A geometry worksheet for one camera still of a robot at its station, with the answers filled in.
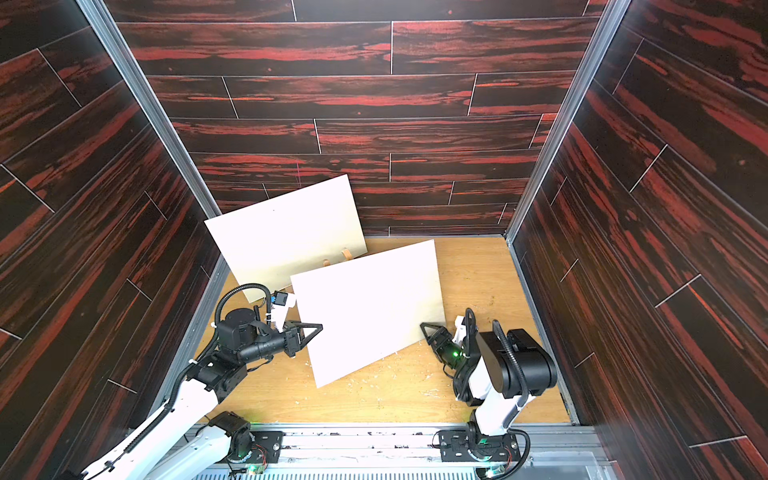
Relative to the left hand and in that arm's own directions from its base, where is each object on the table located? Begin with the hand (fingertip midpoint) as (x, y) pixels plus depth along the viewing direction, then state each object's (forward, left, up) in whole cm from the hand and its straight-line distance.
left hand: (322, 330), depth 73 cm
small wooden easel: (+19, +1, +4) cm, 19 cm away
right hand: (+10, -29, -16) cm, 34 cm away
